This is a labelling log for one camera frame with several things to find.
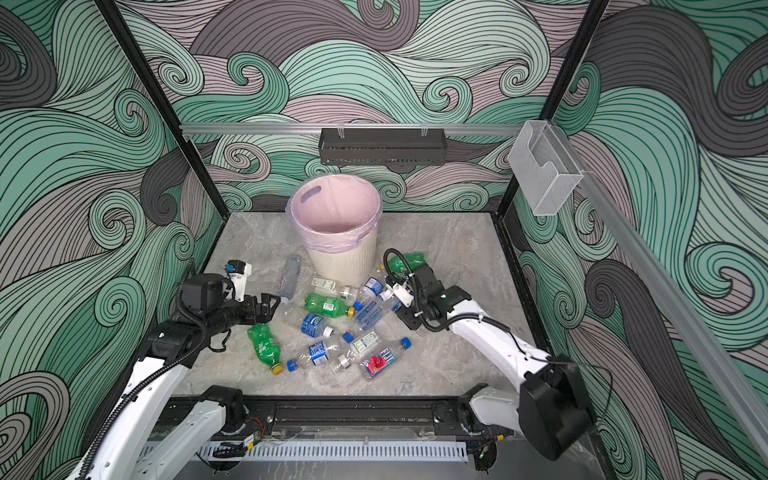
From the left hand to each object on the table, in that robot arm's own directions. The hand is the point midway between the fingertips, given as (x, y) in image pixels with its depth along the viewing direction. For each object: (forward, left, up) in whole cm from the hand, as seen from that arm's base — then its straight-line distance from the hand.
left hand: (265, 295), depth 74 cm
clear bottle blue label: (-2, -10, -14) cm, 17 cm away
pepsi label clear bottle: (-9, -13, -15) cm, 22 cm away
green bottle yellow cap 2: (-9, +1, -14) cm, 17 cm away
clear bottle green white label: (-7, -24, -14) cm, 29 cm away
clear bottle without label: (+16, +2, -18) cm, 24 cm away
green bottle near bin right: (+24, -40, -16) cm, 50 cm away
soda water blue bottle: (+2, -28, -17) cm, 33 cm away
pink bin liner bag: (+35, -13, -5) cm, 38 cm away
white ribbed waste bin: (+14, -19, -8) cm, 25 cm away
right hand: (+3, -38, -10) cm, 39 cm away
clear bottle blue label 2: (+11, -26, -15) cm, 32 cm away
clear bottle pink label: (-11, -30, -14) cm, 35 cm away
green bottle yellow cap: (+4, -14, -14) cm, 20 cm away
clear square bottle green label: (+11, -14, -14) cm, 23 cm away
